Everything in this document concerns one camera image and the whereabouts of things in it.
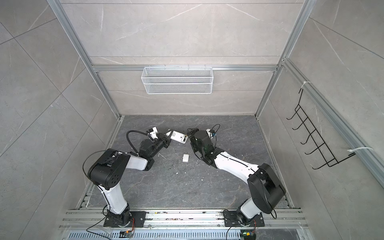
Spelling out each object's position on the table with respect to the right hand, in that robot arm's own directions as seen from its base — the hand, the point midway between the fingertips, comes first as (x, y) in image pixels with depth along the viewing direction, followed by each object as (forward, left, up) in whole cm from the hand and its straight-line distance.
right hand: (187, 132), depth 84 cm
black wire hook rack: (-25, -58, +13) cm, 65 cm away
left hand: (+3, +8, +1) cm, 9 cm away
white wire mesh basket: (+38, +6, +11) cm, 40 cm away
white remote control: (-1, +5, -3) cm, 6 cm away
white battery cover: (-6, +2, -20) cm, 21 cm away
